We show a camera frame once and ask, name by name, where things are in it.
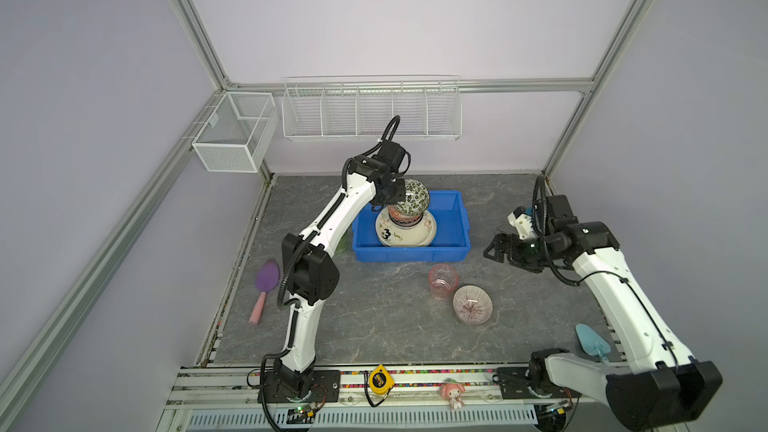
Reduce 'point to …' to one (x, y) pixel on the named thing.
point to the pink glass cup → (443, 281)
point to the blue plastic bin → (451, 242)
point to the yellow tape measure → (380, 380)
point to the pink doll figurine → (453, 391)
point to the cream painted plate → (398, 236)
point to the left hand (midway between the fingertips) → (399, 200)
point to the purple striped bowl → (473, 304)
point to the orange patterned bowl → (404, 220)
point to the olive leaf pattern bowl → (417, 198)
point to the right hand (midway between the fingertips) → (500, 259)
